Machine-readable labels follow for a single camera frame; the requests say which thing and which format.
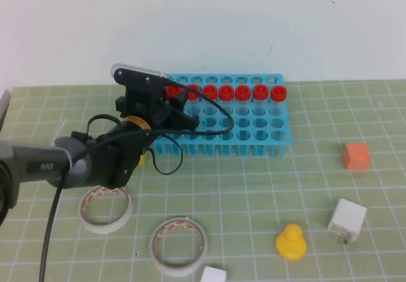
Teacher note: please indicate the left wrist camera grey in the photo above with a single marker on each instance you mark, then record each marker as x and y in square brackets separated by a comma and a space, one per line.
[117, 66]

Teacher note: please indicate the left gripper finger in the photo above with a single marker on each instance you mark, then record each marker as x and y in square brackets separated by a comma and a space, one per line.
[171, 109]
[179, 121]

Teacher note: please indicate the blue test tube rack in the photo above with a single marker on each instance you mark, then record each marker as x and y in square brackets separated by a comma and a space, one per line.
[261, 127]

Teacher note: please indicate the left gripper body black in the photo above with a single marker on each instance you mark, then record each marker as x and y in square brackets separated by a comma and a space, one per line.
[145, 95]

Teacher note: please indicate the red-capped clear tube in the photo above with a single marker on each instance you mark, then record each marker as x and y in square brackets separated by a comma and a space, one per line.
[175, 96]

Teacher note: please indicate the grey object at left edge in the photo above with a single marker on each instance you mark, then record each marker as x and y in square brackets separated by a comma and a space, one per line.
[4, 104]

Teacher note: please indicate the red-capped tube row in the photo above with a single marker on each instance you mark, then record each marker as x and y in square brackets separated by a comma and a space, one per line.
[226, 95]
[260, 94]
[210, 93]
[242, 94]
[278, 95]
[193, 97]

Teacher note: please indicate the white power adapter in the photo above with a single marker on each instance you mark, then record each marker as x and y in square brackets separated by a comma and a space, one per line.
[347, 220]

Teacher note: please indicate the tape roll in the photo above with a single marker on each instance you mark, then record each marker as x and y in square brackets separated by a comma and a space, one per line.
[178, 247]
[104, 211]

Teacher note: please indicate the yellow cube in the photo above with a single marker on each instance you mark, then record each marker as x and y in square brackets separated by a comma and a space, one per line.
[142, 160]

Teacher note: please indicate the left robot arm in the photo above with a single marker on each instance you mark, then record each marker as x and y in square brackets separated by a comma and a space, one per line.
[109, 159]

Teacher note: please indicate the yellow rubber duck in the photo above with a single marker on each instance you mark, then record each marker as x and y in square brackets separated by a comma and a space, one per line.
[291, 243]

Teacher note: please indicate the left tape roll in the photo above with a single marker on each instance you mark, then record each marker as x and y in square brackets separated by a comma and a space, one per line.
[104, 211]

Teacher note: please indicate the white cube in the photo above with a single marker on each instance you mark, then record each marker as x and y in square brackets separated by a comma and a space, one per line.
[211, 274]

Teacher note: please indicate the front tape roll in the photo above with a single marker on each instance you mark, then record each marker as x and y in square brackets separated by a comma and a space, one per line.
[178, 247]

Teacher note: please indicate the orange cube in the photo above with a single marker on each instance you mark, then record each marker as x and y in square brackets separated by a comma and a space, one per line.
[356, 156]

